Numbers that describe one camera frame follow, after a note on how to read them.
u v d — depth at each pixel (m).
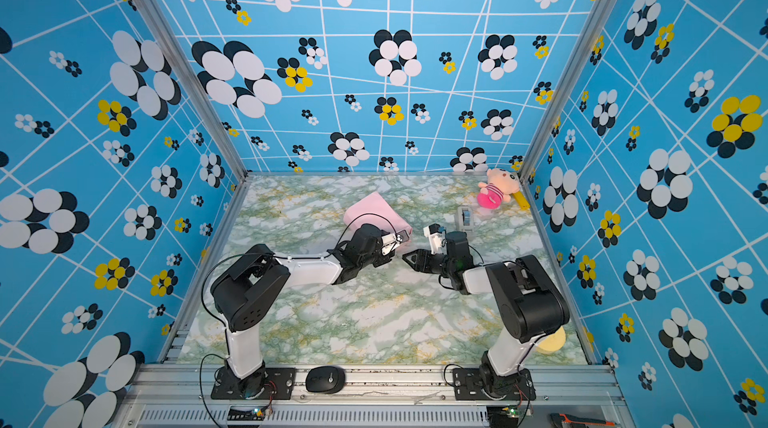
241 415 0.72
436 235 0.87
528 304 0.48
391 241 0.80
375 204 1.03
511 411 0.71
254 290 0.50
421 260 0.84
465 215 1.01
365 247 0.73
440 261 0.83
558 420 0.68
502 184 1.08
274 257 0.54
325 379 0.73
